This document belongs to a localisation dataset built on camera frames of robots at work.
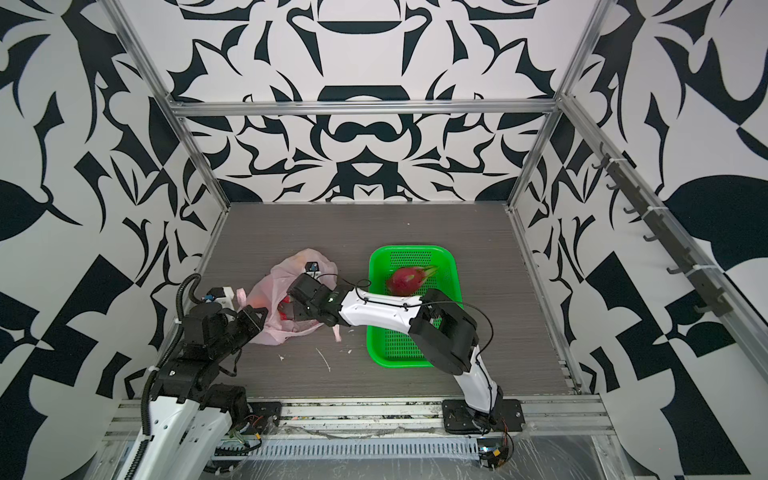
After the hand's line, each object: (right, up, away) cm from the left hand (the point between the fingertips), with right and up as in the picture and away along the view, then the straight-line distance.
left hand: (267, 305), depth 77 cm
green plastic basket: (+32, -14, +8) cm, 36 cm away
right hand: (+6, -2, +7) cm, 9 cm away
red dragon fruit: (+36, +4, +13) cm, 38 cm away
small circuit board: (+55, -33, -6) cm, 64 cm away
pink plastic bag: (-3, +1, +9) cm, 9 cm away
